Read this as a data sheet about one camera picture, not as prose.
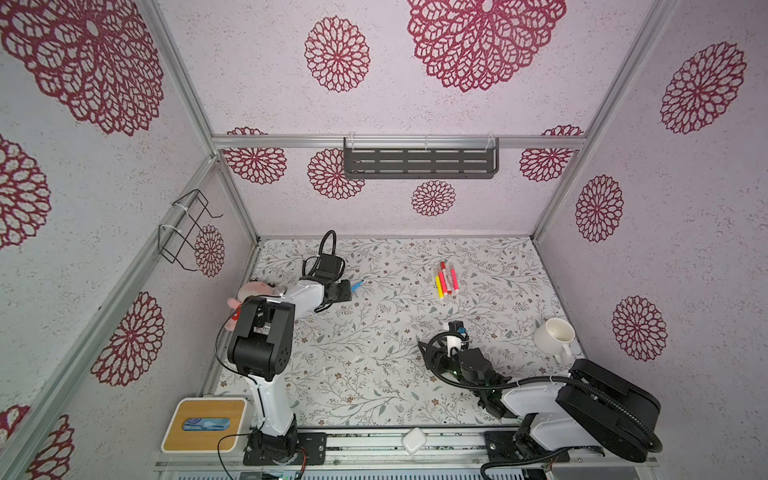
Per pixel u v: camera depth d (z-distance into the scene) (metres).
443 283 1.06
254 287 0.95
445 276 1.09
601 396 0.47
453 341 0.76
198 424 0.76
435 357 0.76
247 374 0.53
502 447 0.74
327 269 0.79
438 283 1.06
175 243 0.75
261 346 0.51
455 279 1.08
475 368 0.65
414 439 0.75
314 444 0.75
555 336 0.94
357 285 1.06
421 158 0.91
